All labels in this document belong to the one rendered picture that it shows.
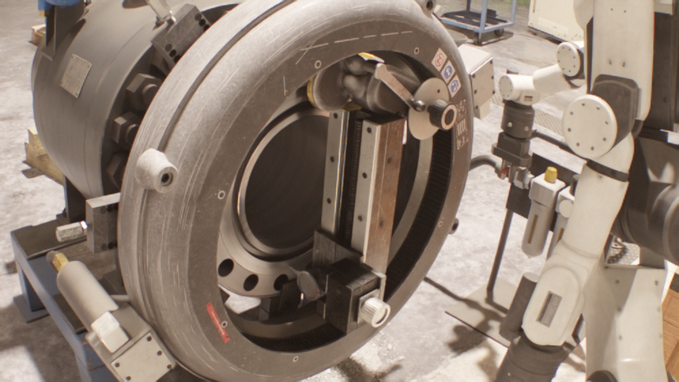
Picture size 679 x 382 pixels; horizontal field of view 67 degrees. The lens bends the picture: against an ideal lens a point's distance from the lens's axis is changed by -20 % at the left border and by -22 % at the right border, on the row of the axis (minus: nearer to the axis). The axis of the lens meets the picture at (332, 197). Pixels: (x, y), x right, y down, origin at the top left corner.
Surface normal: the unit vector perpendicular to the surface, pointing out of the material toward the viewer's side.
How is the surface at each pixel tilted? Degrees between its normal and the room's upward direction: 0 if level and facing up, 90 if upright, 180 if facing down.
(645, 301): 38
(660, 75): 89
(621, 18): 78
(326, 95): 90
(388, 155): 90
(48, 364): 0
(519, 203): 90
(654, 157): 29
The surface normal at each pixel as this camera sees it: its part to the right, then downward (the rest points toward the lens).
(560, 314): -0.61, 0.09
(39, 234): 0.10, -0.89
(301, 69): 0.70, 0.38
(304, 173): -0.60, -0.16
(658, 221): -0.98, -0.16
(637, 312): 0.08, -0.42
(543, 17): -0.88, 0.13
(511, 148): -0.71, 0.25
